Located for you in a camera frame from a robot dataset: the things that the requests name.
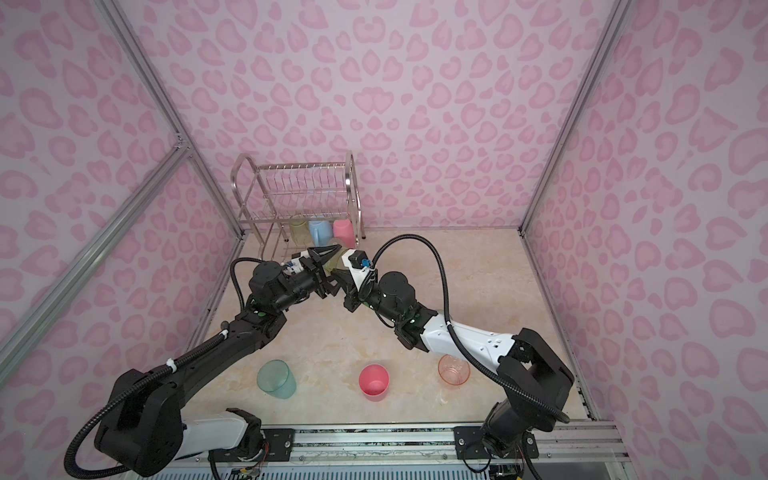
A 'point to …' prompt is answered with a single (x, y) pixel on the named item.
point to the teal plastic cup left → (276, 378)
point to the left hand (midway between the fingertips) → (346, 252)
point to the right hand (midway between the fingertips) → (334, 270)
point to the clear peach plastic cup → (453, 372)
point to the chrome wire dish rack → (285, 193)
